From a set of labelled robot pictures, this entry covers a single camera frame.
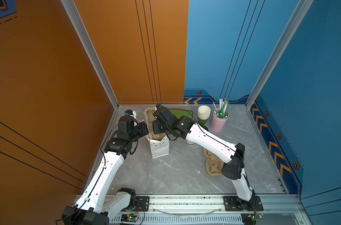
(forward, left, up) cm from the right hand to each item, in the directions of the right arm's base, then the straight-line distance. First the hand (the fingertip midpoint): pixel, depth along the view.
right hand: (155, 125), depth 76 cm
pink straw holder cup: (+14, -40, -17) cm, 46 cm away
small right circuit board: (-39, -49, -27) cm, 68 cm away
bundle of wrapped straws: (+20, -43, -6) cm, 48 cm away
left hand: (+1, +4, 0) cm, 4 cm away
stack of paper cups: (+20, -31, -12) cm, 39 cm away
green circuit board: (-39, +13, -27) cm, 49 cm away
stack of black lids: (+14, -32, -22) cm, 41 cm away
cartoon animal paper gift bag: (-9, -2, -10) cm, 13 cm away
